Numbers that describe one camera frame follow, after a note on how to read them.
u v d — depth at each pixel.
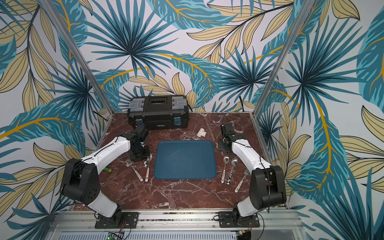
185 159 0.97
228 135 0.64
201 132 1.06
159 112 0.95
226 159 0.93
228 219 0.74
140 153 0.75
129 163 0.92
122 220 0.71
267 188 0.44
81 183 0.44
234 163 0.92
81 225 0.73
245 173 0.90
